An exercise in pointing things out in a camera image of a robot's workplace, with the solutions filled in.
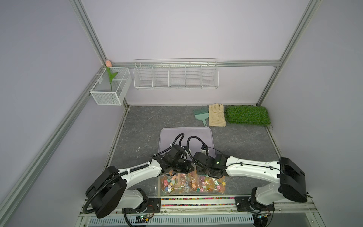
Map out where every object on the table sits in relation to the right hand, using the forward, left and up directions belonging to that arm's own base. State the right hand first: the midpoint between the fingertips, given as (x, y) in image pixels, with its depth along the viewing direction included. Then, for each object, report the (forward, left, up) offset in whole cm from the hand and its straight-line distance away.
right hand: (198, 167), depth 80 cm
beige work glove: (+45, -18, -8) cm, 49 cm away
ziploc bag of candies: (-8, -3, -3) cm, 10 cm away
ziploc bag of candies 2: (-7, +15, -6) cm, 18 cm away
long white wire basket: (+56, +13, +24) cm, 63 cm away
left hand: (-2, +2, 0) cm, 3 cm away
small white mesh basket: (+43, +53, +24) cm, 73 cm away
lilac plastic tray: (+6, +2, +20) cm, 21 cm away
